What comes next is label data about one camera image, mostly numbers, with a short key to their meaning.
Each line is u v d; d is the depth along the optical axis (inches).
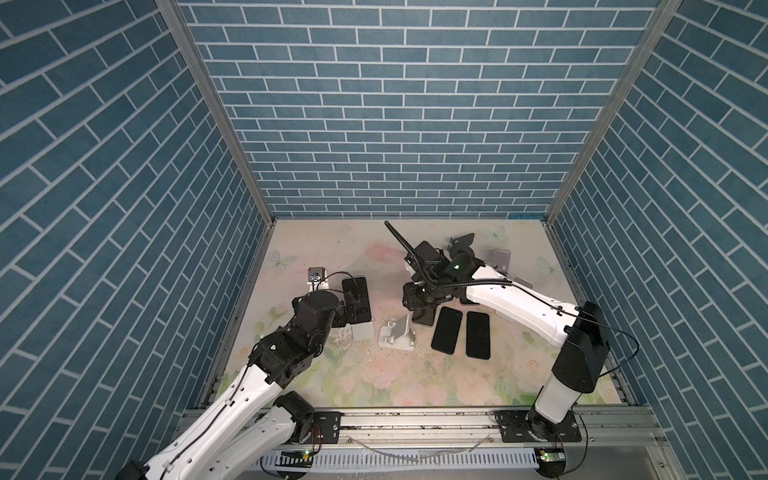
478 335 35.0
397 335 32.5
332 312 21.9
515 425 29.0
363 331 34.9
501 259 39.9
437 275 23.8
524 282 35.0
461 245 42.2
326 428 29.1
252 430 22.2
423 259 24.1
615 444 28.5
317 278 24.4
